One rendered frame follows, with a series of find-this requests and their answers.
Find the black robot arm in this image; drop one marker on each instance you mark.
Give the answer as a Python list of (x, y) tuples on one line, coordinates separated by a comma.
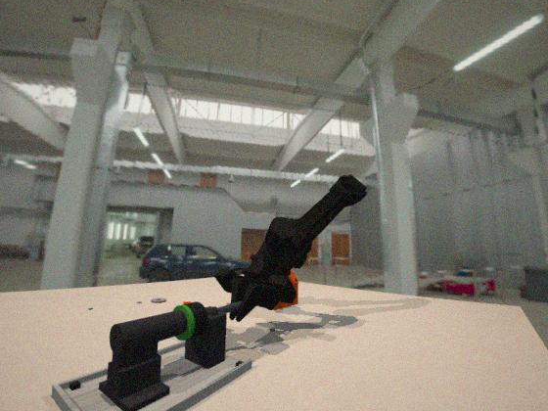
[(290, 240)]

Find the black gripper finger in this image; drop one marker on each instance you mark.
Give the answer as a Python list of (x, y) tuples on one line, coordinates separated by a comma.
[(255, 294), (238, 293)]

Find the green spacer ring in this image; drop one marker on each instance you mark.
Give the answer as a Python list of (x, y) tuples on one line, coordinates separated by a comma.
[(190, 322)]

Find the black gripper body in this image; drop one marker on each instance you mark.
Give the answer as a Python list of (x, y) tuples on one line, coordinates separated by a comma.
[(262, 271)]

